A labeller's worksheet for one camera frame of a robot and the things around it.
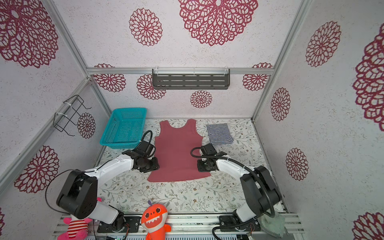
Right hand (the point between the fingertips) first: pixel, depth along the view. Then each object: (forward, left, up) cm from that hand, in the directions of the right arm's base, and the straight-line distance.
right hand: (200, 165), depth 90 cm
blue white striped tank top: (+31, -15, -7) cm, 35 cm away
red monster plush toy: (-31, +21, +5) cm, 38 cm away
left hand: (-3, +26, 0) cm, 26 cm away
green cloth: (-30, -36, -4) cm, 47 cm away
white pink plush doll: (-35, +56, +2) cm, 66 cm away
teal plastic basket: (+31, +58, -3) cm, 66 cm away
